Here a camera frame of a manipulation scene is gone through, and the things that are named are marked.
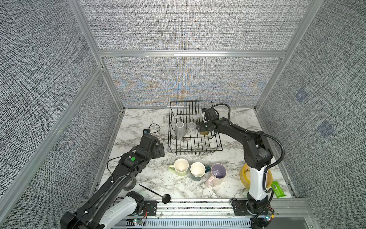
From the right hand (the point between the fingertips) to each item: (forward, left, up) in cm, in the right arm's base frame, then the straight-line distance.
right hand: (203, 120), depth 98 cm
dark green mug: (-32, +5, -5) cm, 33 cm away
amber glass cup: (-5, -1, -8) cm, 9 cm away
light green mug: (-30, +16, -7) cm, 34 cm away
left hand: (-24, +28, +8) cm, 38 cm away
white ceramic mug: (-9, +16, +1) cm, 18 cm away
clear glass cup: (-4, +8, -4) cm, 10 cm away
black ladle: (-47, +23, -7) cm, 53 cm away
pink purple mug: (-33, -7, -7) cm, 34 cm away
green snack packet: (-42, -39, -8) cm, 58 cm away
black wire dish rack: (-10, +14, -7) cm, 18 cm away
